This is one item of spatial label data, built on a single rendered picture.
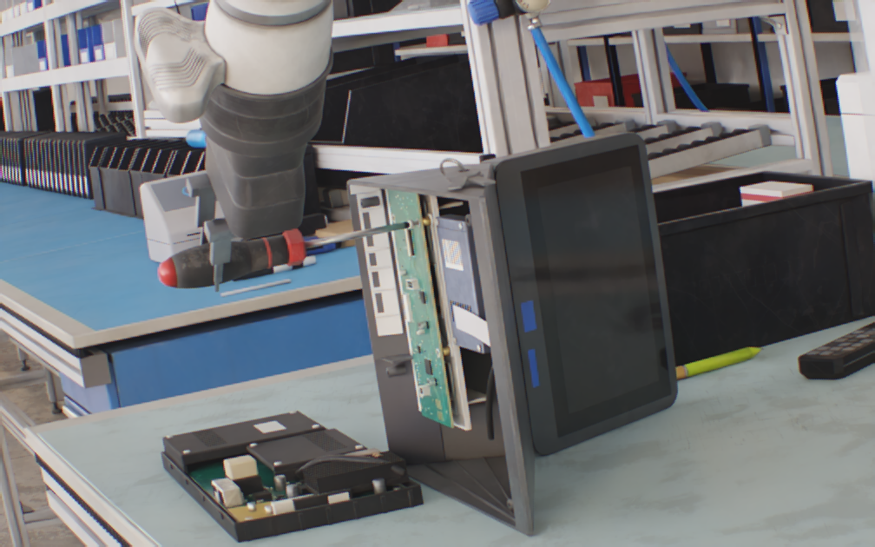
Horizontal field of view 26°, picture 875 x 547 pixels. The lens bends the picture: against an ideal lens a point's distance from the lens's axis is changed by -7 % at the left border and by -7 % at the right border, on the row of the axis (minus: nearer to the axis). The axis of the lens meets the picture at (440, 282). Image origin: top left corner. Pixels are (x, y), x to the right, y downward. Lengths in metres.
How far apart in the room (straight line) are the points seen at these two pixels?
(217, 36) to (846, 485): 0.47
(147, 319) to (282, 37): 1.75
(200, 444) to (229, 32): 0.46
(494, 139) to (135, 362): 0.61
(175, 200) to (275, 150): 2.26
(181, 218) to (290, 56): 2.27
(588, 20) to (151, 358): 0.83
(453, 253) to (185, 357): 1.61
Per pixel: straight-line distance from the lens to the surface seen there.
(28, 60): 7.06
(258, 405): 1.73
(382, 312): 1.40
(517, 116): 2.92
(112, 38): 5.40
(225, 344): 2.87
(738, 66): 8.87
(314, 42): 1.11
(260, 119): 1.14
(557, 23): 2.97
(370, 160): 3.35
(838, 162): 3.52
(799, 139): 3.20
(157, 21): 1.14
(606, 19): 3.01
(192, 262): 1.25
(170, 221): 3.37
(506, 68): 2.92
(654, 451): 1.36
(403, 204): 1.32
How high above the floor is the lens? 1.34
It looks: 9 degrees down
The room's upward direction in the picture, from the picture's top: 9 degrees counter-clockwise
